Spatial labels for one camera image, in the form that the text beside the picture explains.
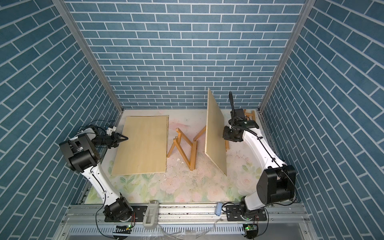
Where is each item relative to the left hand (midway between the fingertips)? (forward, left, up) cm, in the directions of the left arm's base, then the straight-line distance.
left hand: (127, 138), depth 98 cm
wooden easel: (-14, -36, +19) cm, 43 cm away
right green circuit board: (-48, -73, -5) cm, 88 cm away
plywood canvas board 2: (-12, -56, +16) cm, 60 cm away
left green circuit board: (-48, -12, -7) cm, 51 cm away
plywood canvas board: (-7, -13, -3) cm, 15 cm away
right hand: (-6, -64, +13) cm, 65 cm away
